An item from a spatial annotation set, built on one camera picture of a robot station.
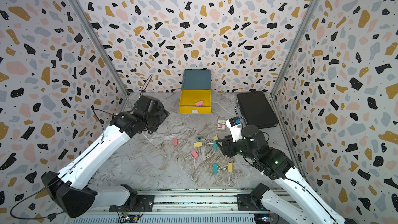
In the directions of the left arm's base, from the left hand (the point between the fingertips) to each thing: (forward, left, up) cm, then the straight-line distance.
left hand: (169, 114), depth 76 cm
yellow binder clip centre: (-4, -13, -25) cm, 28 cm away
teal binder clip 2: (-18, -23, -26) cm, 39 cm away
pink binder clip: (+16, -14, -10) cm, 24 cm away
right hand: (-15, -24, +1) cm, 29 cm away
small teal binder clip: (-1, -14, -22) cm, 26 cm away
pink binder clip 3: (-9, -11, -25) cm, 29 cm away
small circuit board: (-40, +17, -26) cm, 50 cm away
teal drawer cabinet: (+39, -12, -11) cm, 42 cm away
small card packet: (+10, -28, -25) cm, 39 cm away
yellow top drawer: (+26, -7, -16) cm, 31 cm away
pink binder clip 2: (+1, +2, -30) cm, 30 cm away
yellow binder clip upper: (+1, -24, -25) cm, 35 cm away
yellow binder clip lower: (-17, -31, -26) cm, 44 cm away
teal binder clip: (-5, -23, -25) cm, 34 cm away
